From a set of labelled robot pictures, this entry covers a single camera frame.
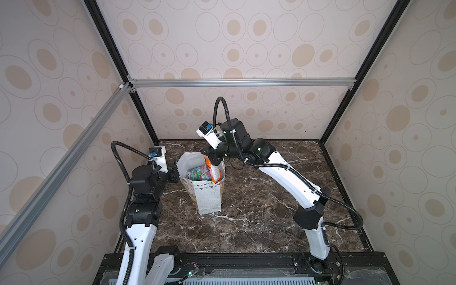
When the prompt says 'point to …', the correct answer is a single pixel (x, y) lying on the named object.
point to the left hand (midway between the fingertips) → (179, 156)
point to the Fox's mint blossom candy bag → (199, 173)
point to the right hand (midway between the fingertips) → (201, 150)
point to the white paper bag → (207, 194)
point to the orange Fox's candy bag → (217, 172)
